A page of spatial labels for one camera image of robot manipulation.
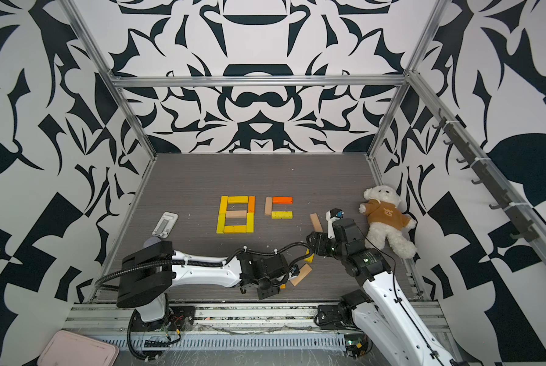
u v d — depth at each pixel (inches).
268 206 40.1
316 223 37.6
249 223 37.7
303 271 32.0
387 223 35.0
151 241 34.6
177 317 28.6
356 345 28.0
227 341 28.1
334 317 29.3
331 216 28.0
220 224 37.3
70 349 26.9
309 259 33.3
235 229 36.9
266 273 24.6
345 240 22.7
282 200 40.1
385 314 18.8
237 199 40.4
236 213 38.3
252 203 39.9
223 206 39.4
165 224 37.0
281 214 38.0
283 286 28.8
